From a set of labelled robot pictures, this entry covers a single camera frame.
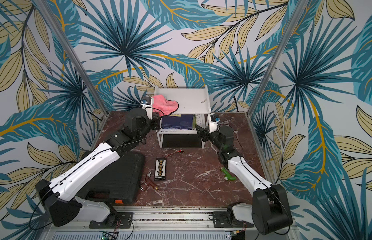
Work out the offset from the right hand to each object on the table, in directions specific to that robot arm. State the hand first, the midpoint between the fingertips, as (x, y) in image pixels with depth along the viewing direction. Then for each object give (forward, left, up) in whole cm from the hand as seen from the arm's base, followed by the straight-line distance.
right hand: (202, 123), depth 80 cm
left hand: (-2, +23, +9) cm, 25 cm away
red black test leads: (-2, +15, -25) cm, 29 cm away
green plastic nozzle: (-20, -15, -25) cm, 36 cm away
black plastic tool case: (-24, +43, -18) cm, 52 cm away
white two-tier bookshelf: (+8, +5, +9) cm, 13 cm away
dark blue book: (+8, +14, -7) cm, 17 cm away
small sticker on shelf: (+8, -1, +8) cm, 12 cm away
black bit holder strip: (-14, +25, -25) cm, 38 cm away
